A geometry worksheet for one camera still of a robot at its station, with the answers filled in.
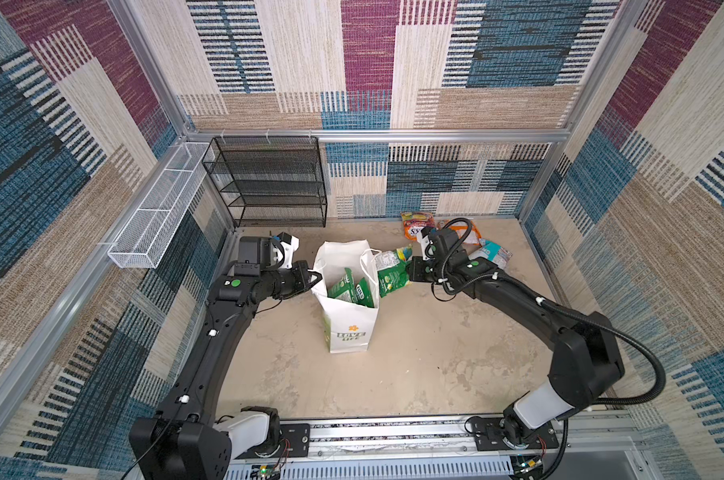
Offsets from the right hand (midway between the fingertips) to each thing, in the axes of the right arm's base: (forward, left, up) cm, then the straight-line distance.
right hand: (408, 271), depth 86 cm
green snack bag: (-2, +4, -1) cm, 5 cm away
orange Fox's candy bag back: (+31, -7, -13) cm, 34 cm away
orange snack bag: (+23, -28, -14) cm, 39 cm away
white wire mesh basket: (+16, +78, +3) cm, 80 cm away
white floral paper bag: (-16, +16, +1) cm, 23 cm away
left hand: (-6, +22, +10) cm, 25 cm away
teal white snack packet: (+15, -32, -12) cm, 38 cm away
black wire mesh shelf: (+41, +45, +1) cm, 61 cm away
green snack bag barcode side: (-7, +14, 0) cm, 16 cm away
